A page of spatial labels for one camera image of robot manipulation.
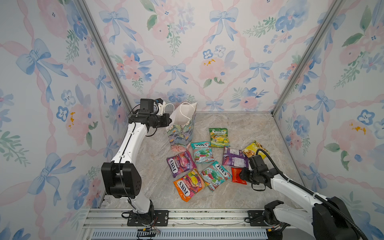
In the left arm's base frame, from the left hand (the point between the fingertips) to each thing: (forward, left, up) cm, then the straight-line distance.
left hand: (172, 118), depth 83 cm
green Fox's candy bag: (+3, -30, -22) cm, 37 cm away
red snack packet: (-24, -37, -24) cm, 50 cm away
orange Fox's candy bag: (-29, -9, -22) cm, 38 cm away
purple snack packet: (-12, -38, -22) cm, 45 cm away
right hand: (-22, -40, -24) cm, 52 cm away
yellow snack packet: (-7, -49, -21) cm, 54 cm away
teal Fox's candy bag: (-23, -25, -22) cm, 40 cm away
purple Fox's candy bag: (-16, -5, -22) cm, 28 cm away
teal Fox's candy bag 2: (-8, -18, -22) cm, 30 cm away
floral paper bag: (-5, -5, -4) cm, 9 cm away
